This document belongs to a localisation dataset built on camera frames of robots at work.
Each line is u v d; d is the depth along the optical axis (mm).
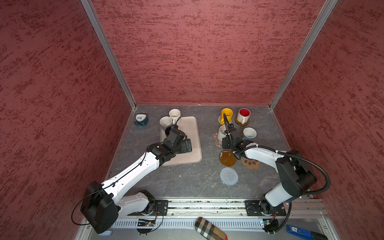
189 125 1076
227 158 920
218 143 972
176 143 610
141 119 1065
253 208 741
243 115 1065
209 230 656
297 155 454
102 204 380
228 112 1063
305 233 656
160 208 739
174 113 1063
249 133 964
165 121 1003
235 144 710
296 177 454
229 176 851
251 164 893
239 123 1078
